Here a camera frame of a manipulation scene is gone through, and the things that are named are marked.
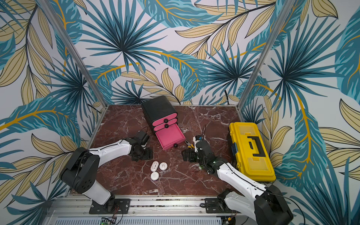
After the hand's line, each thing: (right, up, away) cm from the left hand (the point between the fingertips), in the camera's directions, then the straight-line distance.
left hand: (146, 158), depth 89 cm
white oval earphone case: (+6, -4, -4) cm, 8 cm away
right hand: (+26, +6, -6) cm, 28 cm away
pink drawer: (+12, +25, +1) cm, 27 cm away
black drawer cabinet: (+6, +32, +6) cm, 33 cm away
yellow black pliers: (+28, +7, +6) cm, 30 cm away
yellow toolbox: (+60, +5, -15) cm, 62 cm away
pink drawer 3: (+15, +13, +8) cm, 21 cm away
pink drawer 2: (+12, +21, +6) cm, 25 cm away
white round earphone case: (+11, -4, -4) cm, 12 cm away
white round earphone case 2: (+7, -8, -8) cm, 13 cm away
